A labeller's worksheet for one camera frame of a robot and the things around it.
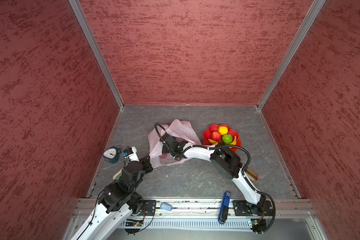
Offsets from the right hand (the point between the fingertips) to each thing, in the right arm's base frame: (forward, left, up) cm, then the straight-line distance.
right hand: (164, 147), depth 96 cm
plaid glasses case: (-20, -51, 0) cm, 55 cm away
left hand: (-15, +4, +15) cm, 21 cm away
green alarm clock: (-6, +31, +4) cm, 32 cm away
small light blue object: (-34, -3, 0) cm, 34 cm away
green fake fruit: (+2, -41, +4) cm, 42 cm away
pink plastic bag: (+3, -12, +14) cm, 19 cm away
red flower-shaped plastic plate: (+9, -30, +2) cm, 31 cm away
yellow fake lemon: (+9, -40, +5) cm, 41 cm away
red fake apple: (+4, -34, +5) cm, 35 cm away
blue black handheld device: (-38, -31, +3) cm, 49 cm away
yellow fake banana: (+2, -35, 0) cm, 35 cm away
